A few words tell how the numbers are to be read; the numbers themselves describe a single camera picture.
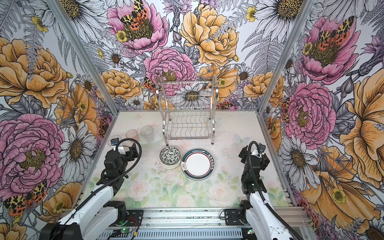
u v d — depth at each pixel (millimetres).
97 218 550
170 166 852
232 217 740
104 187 563
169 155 907
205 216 763
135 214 759
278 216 471
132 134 1006
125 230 712
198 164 914
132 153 715
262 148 675
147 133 1029
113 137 962
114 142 705
